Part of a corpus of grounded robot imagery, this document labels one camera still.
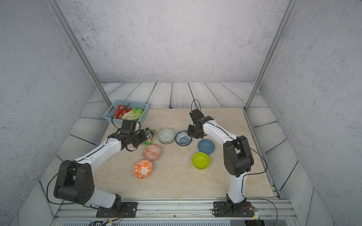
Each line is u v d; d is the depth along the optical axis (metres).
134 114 1.10
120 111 1.15
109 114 1.12
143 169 0.87
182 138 0.99
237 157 0.50
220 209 0.73
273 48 0.85
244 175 0.53
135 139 0.76
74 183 0.43
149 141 0.98
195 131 0.79
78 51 0.85
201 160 0.89
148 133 0.81
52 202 0.44
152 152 0.94
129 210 0.73
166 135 0.99
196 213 0.73
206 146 0.96
